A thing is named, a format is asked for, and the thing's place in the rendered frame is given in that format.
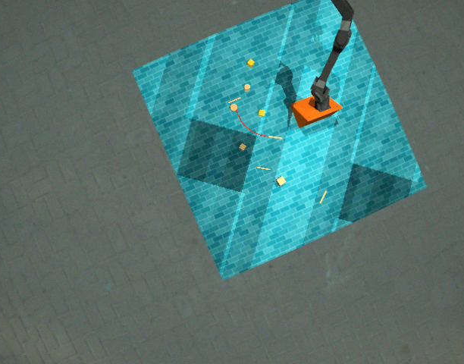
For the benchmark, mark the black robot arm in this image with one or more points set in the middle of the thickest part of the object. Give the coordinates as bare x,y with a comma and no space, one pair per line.
319,89

